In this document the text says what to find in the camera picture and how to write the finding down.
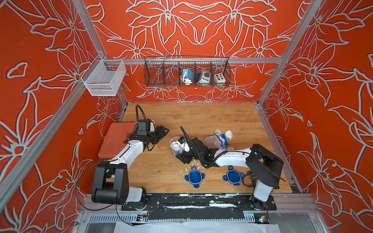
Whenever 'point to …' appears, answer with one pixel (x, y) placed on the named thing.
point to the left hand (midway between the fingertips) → (166, 131)
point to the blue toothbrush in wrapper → (225, 140)
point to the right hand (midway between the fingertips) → (176, 153)
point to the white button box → (219, 78)
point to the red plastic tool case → (116, 134)
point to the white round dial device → (205, 76)
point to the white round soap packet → (229, 134)
